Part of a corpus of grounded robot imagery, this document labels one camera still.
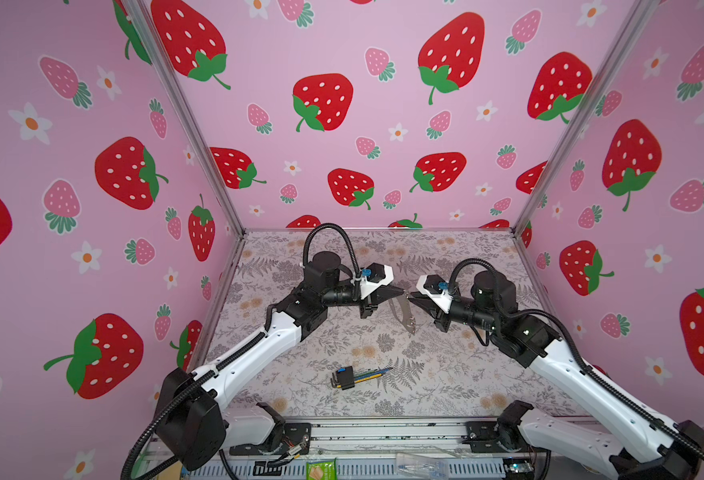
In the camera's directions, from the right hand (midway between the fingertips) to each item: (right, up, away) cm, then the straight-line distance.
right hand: (412, 293), depth 69 cm
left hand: (-3, +1, -2) cm, 4 cm away
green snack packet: (-21, -42, 0) cm, 47 cm away
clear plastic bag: (+1, -41, +1) cm, 41 cm away
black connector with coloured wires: (-17, -26, +15) cm, 34 cm away
